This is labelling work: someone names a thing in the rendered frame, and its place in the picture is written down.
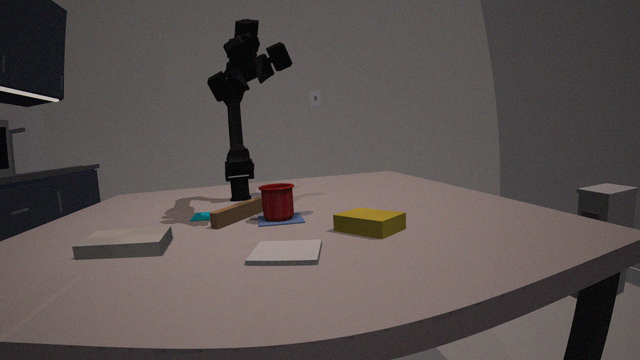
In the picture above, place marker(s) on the red cup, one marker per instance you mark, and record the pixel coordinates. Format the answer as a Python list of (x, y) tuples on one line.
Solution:
[(277, 201)]

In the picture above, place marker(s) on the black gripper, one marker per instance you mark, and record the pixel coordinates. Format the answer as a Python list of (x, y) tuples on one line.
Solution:
[(247, 69)]

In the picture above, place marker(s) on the yellow rectangular block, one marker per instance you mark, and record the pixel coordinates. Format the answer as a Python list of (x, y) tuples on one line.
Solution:
[(372, 223)]

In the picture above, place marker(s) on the brown wooden bar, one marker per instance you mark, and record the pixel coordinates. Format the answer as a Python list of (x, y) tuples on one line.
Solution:
[(234, 213)]

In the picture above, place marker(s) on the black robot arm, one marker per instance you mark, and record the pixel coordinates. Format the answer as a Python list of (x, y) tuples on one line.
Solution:
[(244, 43)]

